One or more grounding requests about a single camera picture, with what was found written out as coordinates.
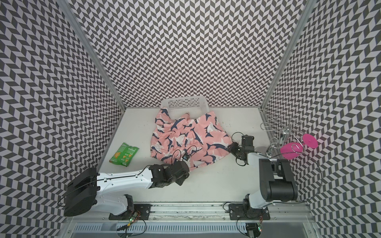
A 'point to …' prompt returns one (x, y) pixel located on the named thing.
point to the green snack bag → (124, 155)
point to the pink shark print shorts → (202, 140)
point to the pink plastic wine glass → (289, 150)
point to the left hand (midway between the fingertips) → (182, 173)
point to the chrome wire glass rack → (286, 135)
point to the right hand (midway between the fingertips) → (229, 149)
